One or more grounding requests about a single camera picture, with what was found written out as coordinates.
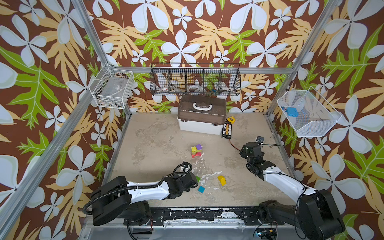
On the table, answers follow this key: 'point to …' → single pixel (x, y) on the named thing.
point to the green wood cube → (198, 178)
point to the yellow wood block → (222, 180)
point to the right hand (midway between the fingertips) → (247, 147)
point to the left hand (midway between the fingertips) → (186, 178)
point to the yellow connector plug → (231, 119)
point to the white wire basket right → (316, 116)
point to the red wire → (233, 146)
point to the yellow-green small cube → (199, 151)
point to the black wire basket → (195, 79)
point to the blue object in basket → (292, 111)
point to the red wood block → (197, 154)
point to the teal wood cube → (201, 189)
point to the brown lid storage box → (203, 114)
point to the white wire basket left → (112, 88)
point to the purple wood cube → (199, 147)
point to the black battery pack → (226, 131)
